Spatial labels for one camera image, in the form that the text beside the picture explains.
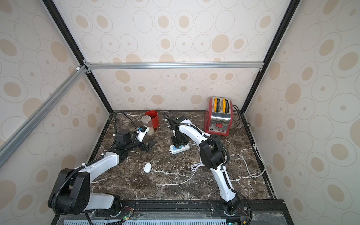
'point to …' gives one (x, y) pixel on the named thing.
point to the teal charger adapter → (180, 146)
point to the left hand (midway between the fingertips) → (153, 136)
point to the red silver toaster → (219, 116)
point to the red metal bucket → (154, 116)
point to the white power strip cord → (241, 156)
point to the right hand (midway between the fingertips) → (183, 144)
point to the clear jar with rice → (146, 120)
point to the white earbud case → (147, 167)
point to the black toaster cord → (240, 117)
